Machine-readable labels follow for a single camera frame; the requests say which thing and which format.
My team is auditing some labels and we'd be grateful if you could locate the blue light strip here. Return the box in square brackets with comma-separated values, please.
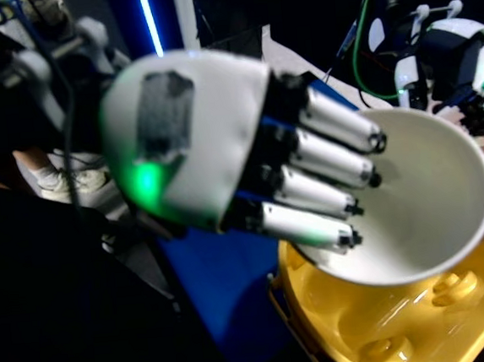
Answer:
[138, 0, 165, 59]

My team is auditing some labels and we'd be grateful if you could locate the yellow plastic tub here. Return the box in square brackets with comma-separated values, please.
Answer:
[264, 223, 484, 362]

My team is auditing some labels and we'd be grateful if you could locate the person's white shoe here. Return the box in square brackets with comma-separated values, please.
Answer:
[31, 148, 116, 207]

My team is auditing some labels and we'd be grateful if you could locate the small pale grey bowl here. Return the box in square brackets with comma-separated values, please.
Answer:
[280, 99, 484, 295]

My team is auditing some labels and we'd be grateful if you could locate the green cable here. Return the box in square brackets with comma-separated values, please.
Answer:
[345, 0, 404, 104]

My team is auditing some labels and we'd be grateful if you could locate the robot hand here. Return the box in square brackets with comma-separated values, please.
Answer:
[389, 15, 484, 149]
[93, 33, 397, 276]

